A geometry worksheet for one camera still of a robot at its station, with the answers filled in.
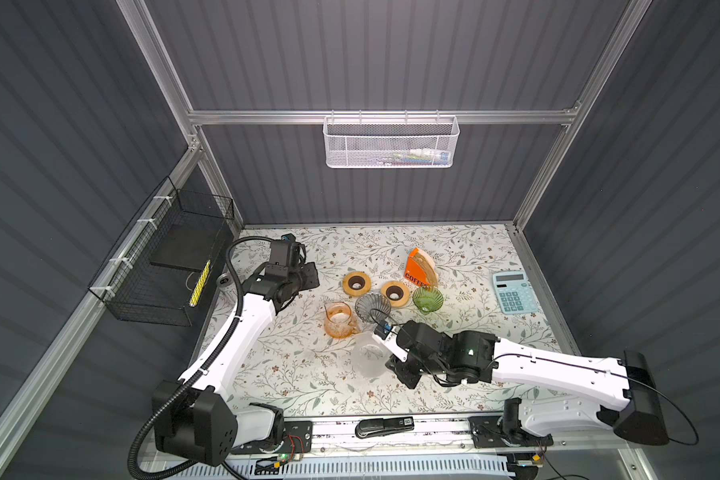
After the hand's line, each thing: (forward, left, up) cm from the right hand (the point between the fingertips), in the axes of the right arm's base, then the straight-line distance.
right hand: (390, 365), depth 71 cm
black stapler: (-11, +3, -9) cm, 15 cm away
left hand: (+23, +22, +7) cm, 32 cm away
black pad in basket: (+25, +52, +16) cm, 60 cm away
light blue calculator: (+29, -43, -13) cm, 53 cm away
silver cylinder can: (+25, +49, 0) cm, 55 cm away
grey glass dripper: (+22, +4, -11) cm, 25 cm away
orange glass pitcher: (+19, +15, -13) cm, 27 cm away
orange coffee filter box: (+35, -12, -9) cm, 38 cm away
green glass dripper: (+27, -14, -14) cm, 34 cm away
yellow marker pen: (+15, +46, +14) cm, 50 cm away
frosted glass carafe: (+9, +6, -17) cm, 21 cm away
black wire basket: (+19, +56, +16) cm, 61 cm away
